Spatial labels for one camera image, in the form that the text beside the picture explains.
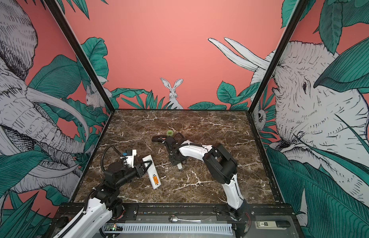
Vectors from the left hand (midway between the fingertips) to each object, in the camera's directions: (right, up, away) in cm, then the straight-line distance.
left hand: (151, 161), depth 77 cm
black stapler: (-2, +9, +26) cm, 27 cm away
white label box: (+61, -27, -9) cm, 67 cm away
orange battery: (+2, -11, +1) cm, 11 cm away
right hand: (+11, -3, +15) cm, 19 cm away
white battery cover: (+14, -7, +13) cm, 21 cm away
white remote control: (0, -6, +1) cm, 6 cm away
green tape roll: (+6, +13, +30) cm, 33 cm away
